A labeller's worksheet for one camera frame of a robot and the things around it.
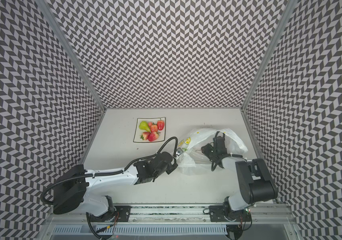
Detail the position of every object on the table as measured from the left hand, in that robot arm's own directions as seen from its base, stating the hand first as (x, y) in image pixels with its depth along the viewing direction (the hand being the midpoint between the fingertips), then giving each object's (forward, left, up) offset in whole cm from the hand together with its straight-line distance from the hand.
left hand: (174, 157), depth 81 cm
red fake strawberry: (+25, +15, -7) cm, 30 cm away
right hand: (+8, -17, -10) cm, 22 cm away
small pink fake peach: (+29, +18, -7) cm, 35 cm away
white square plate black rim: (+23, +25, -9) cm, 35 cm away
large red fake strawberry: (+18, +20, -5) cm, 27 cm away
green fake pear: (+26, +21, -5) cm, 34 cm away
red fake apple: (+28, +10, -6) cm, 30 cm away
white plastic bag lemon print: (-4, -10, +2) cm, 11 cm away
